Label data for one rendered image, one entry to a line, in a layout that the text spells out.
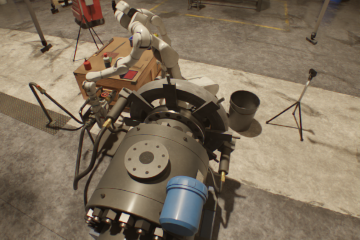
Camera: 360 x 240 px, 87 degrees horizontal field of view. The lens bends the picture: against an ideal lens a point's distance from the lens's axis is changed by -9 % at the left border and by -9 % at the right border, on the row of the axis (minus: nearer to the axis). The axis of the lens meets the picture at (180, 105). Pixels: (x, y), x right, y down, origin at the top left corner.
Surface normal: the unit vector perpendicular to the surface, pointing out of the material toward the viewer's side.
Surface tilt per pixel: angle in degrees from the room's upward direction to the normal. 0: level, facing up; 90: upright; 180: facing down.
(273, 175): 0
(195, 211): 41
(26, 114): 0
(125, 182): 12
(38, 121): 0
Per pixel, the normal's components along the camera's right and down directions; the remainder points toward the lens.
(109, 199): -0.33, -0.76
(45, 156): 0.00, -0.74
